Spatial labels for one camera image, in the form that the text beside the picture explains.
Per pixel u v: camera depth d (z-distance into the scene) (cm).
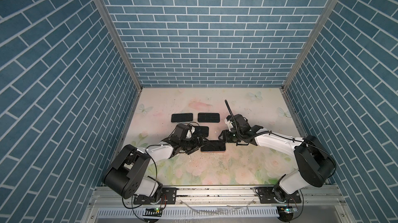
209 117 102
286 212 72
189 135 82
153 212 72
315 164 44
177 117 105
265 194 74
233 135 75
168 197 73
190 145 77
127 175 43
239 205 72
